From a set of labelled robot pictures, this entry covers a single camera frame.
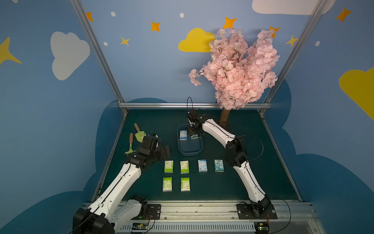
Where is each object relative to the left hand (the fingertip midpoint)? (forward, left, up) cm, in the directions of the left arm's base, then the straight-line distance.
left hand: (165, 150), depth 81 cm
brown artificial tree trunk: (+29, -38, 0) cm, 48 cm away
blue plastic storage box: (+10, -14, -14) cm, 22 cm away
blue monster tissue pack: (-3, -33, -12) cm, 35 cm away
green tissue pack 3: (-15, -2, -12) cm, 20 cm away
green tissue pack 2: (-5, -11, -13) cm, 18 cm away
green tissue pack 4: (-15, -12, -13) cm, 23 cm away
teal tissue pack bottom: (+18, -17, -12) cm, 28 cm away
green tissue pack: (-5, -1, -13) cm, 14 cm away
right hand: (+22, -17, -9) cm, 29 cm away
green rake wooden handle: (+11, +26, -12) cm, 31 cm away
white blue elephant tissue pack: (-3, -23, -12) cm, 26 cm away
